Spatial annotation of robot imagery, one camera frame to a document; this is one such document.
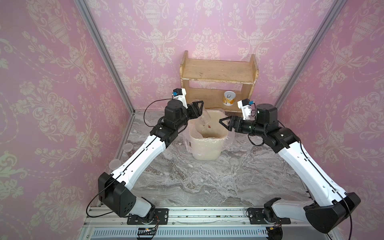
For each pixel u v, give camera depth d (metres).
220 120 0.65
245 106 0.61
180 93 0.63
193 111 0.62
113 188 0.40
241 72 0.83
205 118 0.72
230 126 0.60
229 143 0.77
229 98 0.92
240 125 0.59
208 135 0.99
